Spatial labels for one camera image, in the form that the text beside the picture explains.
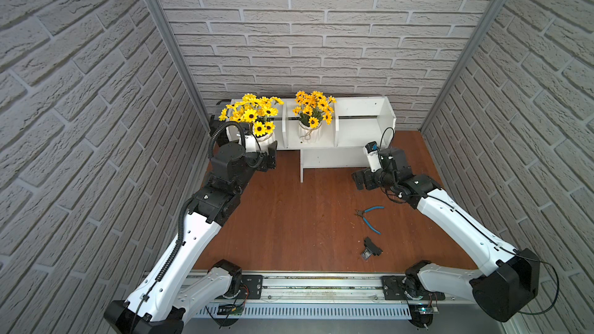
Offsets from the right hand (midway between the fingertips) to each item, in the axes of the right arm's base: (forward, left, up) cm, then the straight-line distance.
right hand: (368, 170), depth 81 cm
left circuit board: (-36, +50, -21) cm, 65 cm away
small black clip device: (-22, +1, -18) cm, 28 cm away
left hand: (+2, +34, +18) cm, 38 cm away
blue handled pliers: (-8, +1, -19) cm, 21 cm away
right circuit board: (-41, -13, -20) cm, 47 cm away
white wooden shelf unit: (+18, +1, +6) cm, 19 cm away
